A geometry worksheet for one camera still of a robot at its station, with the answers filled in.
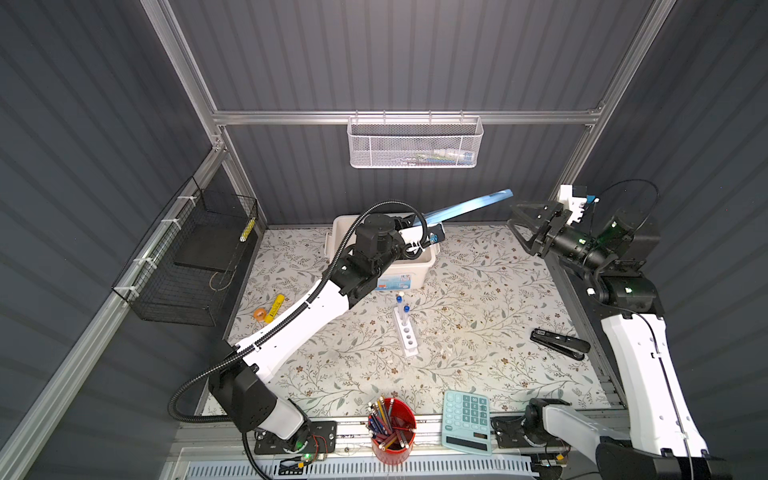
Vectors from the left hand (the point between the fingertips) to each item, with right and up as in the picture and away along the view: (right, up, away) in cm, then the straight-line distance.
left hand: (409, 213), depth 70 cm
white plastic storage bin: (-1, -16, +23) cm, 28 cm away
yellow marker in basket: (-44, -3, +12) cm, 46 cm away
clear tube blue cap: (0, -30, +21) cm, 36 cm away
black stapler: (+46, -37, +18) cm, 61 cm away
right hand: (+19, -3, -13) cm, 23 cm away
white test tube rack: (0, -33, +17) cm, 37 cm away
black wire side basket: (-55, -13, +2) cm, 57 cm away
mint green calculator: (+15, -52, +4) cm, 54 cm away
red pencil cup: (-4, -48, -4) cm, 49 cm away
